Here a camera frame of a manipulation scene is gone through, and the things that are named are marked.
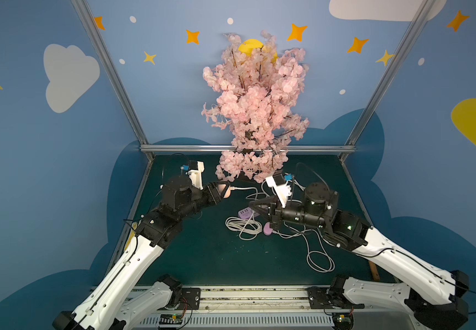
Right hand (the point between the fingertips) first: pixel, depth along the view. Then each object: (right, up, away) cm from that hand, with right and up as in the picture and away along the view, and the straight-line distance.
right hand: (254, 203), depth 59 cm
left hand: (-8, +6, +7) cm, 13 cm away
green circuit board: (-30, -44, +15) cm, 55 cm away
